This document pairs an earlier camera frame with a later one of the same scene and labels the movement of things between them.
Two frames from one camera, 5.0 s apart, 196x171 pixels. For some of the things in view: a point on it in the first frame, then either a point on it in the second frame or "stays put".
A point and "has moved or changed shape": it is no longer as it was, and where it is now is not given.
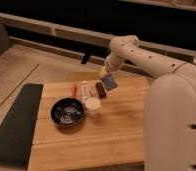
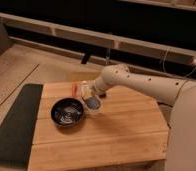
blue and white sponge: [109, 82] has moved or changed shape
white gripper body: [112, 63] -> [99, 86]
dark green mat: [13, 142] stays put
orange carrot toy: [74, 90] stays put
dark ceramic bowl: [67, 111] stays put
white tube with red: [85, 89] stays put
